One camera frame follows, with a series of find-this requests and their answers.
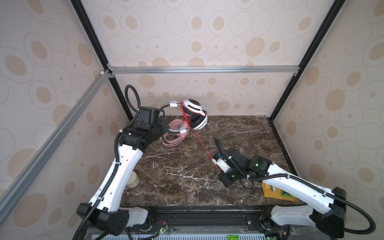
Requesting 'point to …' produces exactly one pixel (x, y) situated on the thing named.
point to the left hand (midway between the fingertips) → (170, 121)
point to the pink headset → (172, 139)
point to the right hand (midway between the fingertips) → (219, 178)
